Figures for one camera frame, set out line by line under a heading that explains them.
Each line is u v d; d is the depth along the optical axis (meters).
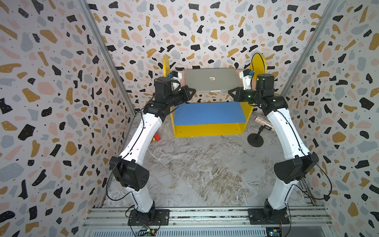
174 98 0.62
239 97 0.66
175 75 0.65
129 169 0.44
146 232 0.72
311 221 0.75
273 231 0.72
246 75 0.65
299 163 0.46
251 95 0.64
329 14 0.73
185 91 0.64
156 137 1.04
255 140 1.03
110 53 0.88
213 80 0.81
